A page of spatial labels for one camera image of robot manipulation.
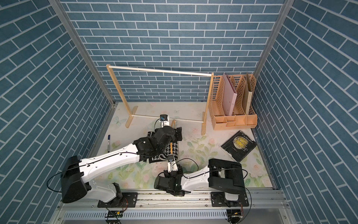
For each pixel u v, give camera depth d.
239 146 0.94
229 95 0.87
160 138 0.54
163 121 0.64
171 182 0.62
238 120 1.02
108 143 0.96
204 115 0.98
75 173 0.40
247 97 0.91
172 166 0.69
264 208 0.74
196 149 0.94
